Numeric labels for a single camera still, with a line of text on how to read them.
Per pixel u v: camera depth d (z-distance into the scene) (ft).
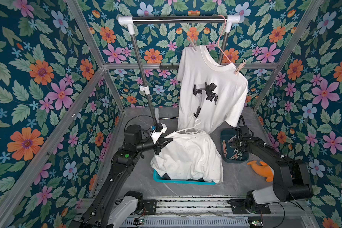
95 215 1.27
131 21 1.69
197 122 3.07
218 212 2.40
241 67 1.90
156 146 1.94
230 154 2.98
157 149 2.01
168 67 2.98
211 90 2.46
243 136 2.35
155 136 1.95
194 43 2.75
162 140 2.00
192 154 2.47
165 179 2.65
